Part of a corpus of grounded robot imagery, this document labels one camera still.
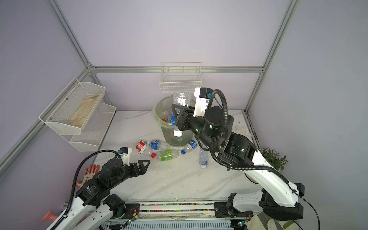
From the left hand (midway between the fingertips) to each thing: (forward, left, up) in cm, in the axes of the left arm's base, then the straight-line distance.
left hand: (143, 164), depth 73 cm
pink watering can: (-22, +39, -5) cm, 45 cm away
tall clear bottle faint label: (+11, -34, -16) cm, 39 cm away
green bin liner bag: (+39, -8, +8) cm, 40 cm away
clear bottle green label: (+11, -12, -11) cm, 19 cm away
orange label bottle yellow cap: (+31, -8, +3) cm, 33 cm away
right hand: (+5, -18, +37) cm, 41 cm away
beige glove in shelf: (+24, +36, +13) cm, 45 cm away
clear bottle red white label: (+18, +7, -14) cm, 24 cm away
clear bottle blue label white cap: (+19, -3, -11) cm, 22 cm away
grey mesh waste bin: (+24, -10, -10) cm, 28 cm away
